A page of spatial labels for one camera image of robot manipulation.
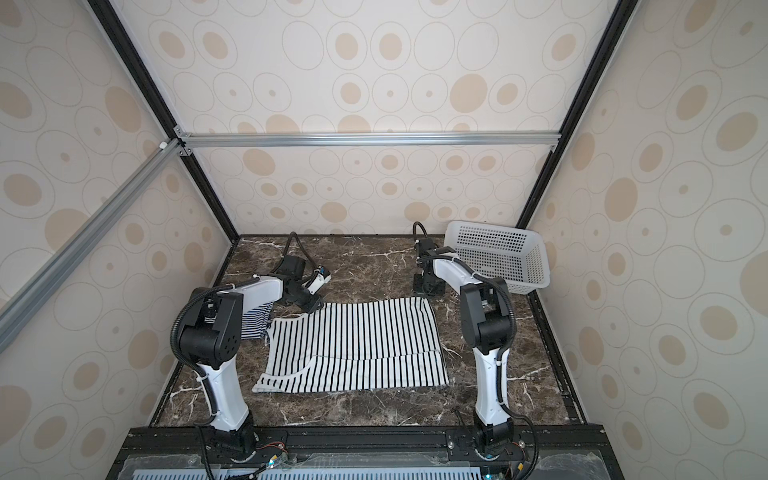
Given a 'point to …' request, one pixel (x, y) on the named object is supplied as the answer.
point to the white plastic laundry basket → (519, 258)
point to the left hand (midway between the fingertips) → (324, 297)
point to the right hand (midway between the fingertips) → (436, 293)
